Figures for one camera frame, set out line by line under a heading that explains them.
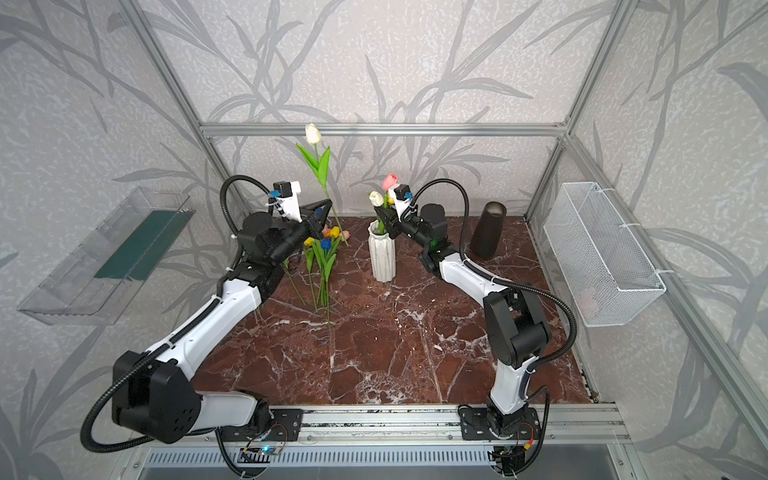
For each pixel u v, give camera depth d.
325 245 1.05
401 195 0.69
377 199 0.75
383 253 0.89
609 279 0.60
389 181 0.71
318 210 0.69
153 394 0.40
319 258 1.05
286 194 0.63
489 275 0.55
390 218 0.74
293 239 0.64
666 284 0.58
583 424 0.75
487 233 0.96
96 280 0.64
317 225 0.65
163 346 0.43
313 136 0.64
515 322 0.49
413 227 0.74
